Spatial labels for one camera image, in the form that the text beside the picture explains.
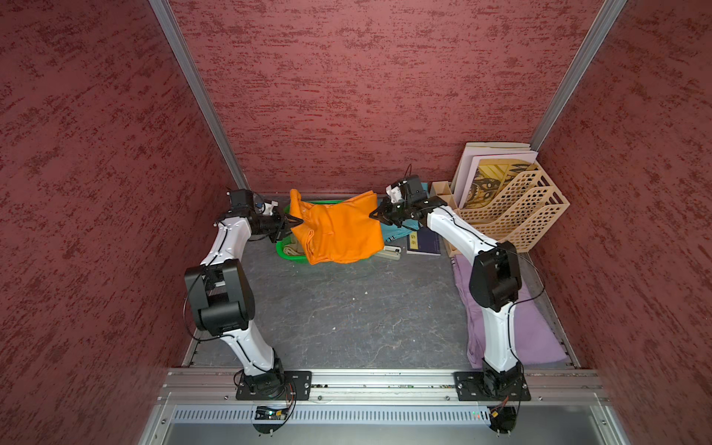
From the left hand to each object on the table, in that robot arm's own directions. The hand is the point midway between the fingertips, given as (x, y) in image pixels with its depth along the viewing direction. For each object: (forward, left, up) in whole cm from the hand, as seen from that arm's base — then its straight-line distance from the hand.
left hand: (301, 225), depth 87 cm
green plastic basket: (-1, +9, -10) cm, 14 cm away
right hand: (+5, -22, -2) cm, 23 cm away
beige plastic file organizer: (+11, -76, -5) cm, 77 cm away
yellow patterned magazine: (+21, -66, +3) cm, 70 cm away
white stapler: (+1, -30, -17) cm, 35 cm away
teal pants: (+8, -31, -14) cm, 35 cm away
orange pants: (+2, -13, -6) cm, 14 cm away
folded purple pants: (-29, -74, -18) cm, 82 cm away
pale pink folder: (+28, -60, +9) cm, 67 cm away
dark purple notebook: (+4, -43, -15) cm, 46 cm away
